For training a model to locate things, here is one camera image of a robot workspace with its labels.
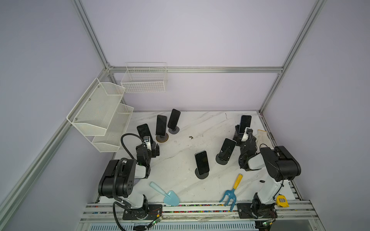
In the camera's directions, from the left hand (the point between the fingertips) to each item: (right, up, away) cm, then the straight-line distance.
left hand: (149, 145), depth 94 cm
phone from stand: (+66, +15, +4) cm, 68 cm away
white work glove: (+81, +4, +10) cm, 81 cm away
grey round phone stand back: (+15, +8, +13) cm, 22 cm away
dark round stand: (+47, -9, -6) cm, 48 cm away
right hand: (+63, +9, 0) cm, 63 cm away
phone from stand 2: (+49, 0, -13) cm, 51 cm away
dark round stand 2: (+35, -18, -8) cm, 40 cm away
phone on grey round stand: (+15, +16, +11) cm, 24 cm away
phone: (-3, +10, -1) cm, 10 cm away
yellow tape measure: (+77, -28, -18) cm, 84 cm away
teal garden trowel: (+17, -27, -16) cm, 36 cm away
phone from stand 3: (+34, -8, -14) cm, 38 cm away
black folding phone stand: (+56, +6, -8) cm, 57 cm away
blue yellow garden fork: (+50, -25, -15) cm, 58 cm away
